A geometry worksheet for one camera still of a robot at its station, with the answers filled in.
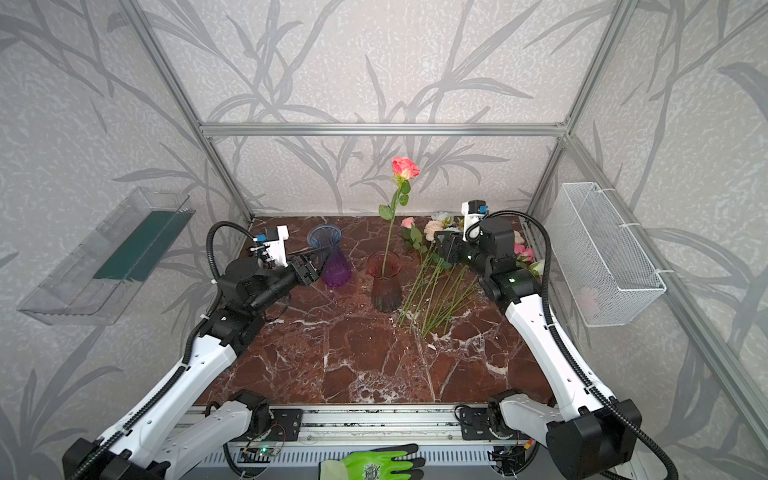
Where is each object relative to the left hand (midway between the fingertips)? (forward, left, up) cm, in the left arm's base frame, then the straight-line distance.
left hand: (327, 253), depth 69 cm
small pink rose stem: (+30, -22, -28) cm, 47 cm away
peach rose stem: (+30, -29, -26) cm, 49 cm away
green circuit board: (-36, +16, -32) cm, 51 cm away
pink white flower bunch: (+9, -32, -30) cm, 45 cm away
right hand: (+7, -27, 0) cm, 28 cm away
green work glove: (-38, -12, -30) cm, 50 cm away
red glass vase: (+7, -13, -29) cm, 33 cm away
